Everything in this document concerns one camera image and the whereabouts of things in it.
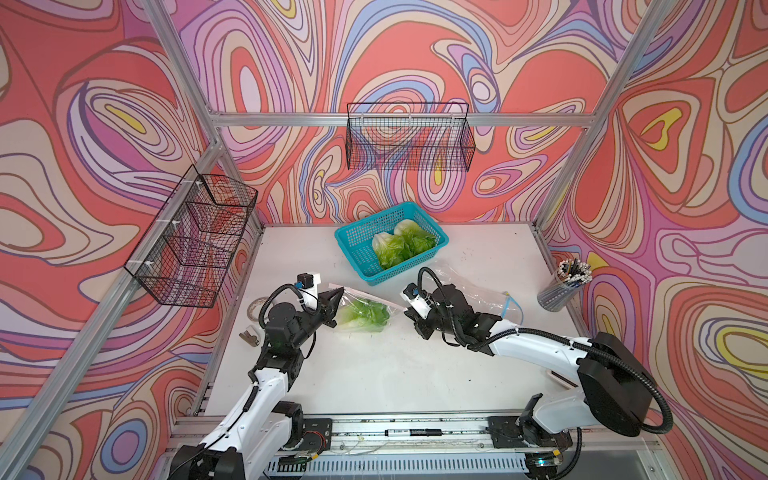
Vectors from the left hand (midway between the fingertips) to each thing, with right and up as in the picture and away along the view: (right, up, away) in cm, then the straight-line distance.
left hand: (344, 292), depth 78 cm
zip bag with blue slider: (+41, -4, +18) cm, 45 cm away
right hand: (+18, -8, +7) cm, 21 cm away
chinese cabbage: (+12, +12, +22) cm, 28 cm away
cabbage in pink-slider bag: (+5, -7, +3) cm, 9 cm away
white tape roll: (-31, -7, +16) cm, 35 cm away
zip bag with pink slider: (+2, -1, +1) cm, 2 cm away
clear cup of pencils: (+64, +5, +6) cm, 65 cm away
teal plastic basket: (0, +16, +34) cm, 37 cm away
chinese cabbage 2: (+22, +15, +25) cm, 37 cm away
